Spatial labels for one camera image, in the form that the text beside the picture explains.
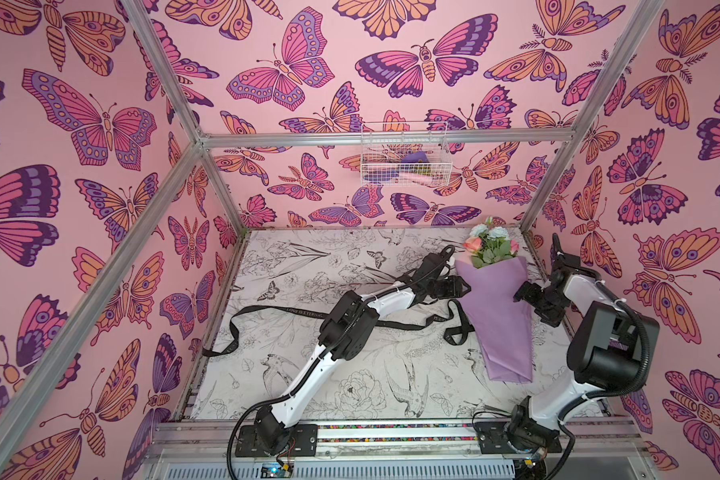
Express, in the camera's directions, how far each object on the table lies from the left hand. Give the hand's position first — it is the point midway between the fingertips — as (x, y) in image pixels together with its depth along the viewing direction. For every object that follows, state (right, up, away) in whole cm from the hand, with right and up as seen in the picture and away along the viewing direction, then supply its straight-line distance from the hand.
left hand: (474, 288), depth 93 cm
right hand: (+17, -5, -1) cm, 18 cm away
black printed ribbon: (-7, -14, 0) cm, 15 cm away
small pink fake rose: (+20, +14, +16) cm, 29 cm away
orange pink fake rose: (+6, +14, +17) cm, 23 cm away
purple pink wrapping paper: (+8, -11, -1) cm, 14 cm away
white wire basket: (-21, +43, +3) cm, 48 cm away
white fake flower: (+11, +20, +17) cm, 29 cm away
